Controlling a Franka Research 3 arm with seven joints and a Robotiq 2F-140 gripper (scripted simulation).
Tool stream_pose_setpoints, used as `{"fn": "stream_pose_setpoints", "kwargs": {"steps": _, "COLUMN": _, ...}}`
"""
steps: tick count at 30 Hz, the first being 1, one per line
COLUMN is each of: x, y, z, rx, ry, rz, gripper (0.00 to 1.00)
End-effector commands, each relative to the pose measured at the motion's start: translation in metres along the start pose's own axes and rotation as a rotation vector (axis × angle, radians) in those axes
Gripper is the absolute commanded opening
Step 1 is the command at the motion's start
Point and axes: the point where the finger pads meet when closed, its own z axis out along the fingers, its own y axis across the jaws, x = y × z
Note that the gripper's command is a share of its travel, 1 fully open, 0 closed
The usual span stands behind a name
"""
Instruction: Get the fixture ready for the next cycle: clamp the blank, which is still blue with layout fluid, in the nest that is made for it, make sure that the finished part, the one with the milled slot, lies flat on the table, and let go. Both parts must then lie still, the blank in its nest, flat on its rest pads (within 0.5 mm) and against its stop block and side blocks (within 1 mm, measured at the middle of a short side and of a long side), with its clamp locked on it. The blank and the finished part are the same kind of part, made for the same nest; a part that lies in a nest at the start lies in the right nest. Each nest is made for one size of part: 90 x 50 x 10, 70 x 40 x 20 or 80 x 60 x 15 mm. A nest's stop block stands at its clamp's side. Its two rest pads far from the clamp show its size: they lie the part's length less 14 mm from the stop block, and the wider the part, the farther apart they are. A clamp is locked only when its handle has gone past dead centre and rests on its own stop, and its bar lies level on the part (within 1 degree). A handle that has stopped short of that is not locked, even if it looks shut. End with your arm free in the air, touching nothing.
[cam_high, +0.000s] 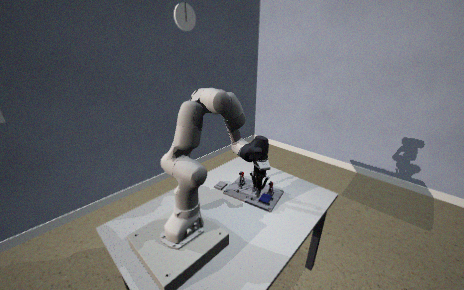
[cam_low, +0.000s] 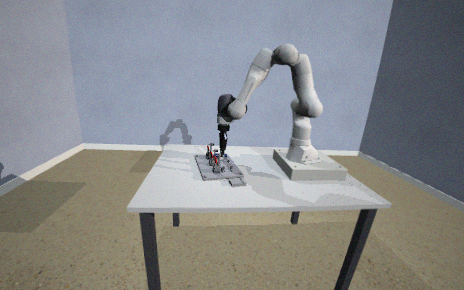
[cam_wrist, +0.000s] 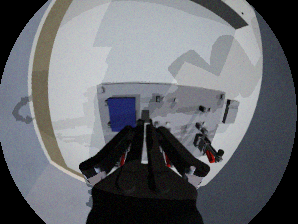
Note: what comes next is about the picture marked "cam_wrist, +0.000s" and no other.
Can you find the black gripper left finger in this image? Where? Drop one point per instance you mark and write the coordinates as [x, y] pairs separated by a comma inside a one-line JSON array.
[[99, 166]]

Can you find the blue rectangular block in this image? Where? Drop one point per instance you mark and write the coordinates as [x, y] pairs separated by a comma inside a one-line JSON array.
[[122, 112]]

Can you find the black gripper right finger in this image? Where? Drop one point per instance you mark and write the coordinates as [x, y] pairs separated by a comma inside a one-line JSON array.
[[189, 167]]

